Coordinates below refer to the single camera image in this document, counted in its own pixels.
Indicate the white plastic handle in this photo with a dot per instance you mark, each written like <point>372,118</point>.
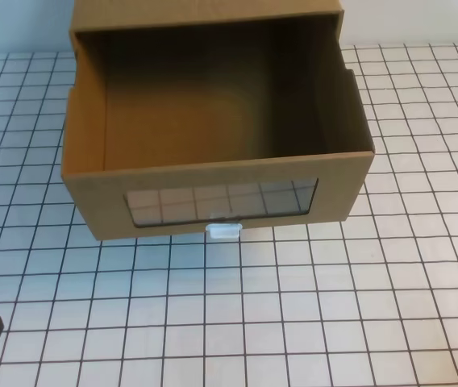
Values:
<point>219,231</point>

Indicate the brown cardboard shoebox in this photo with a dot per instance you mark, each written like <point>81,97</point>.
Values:
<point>186,113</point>

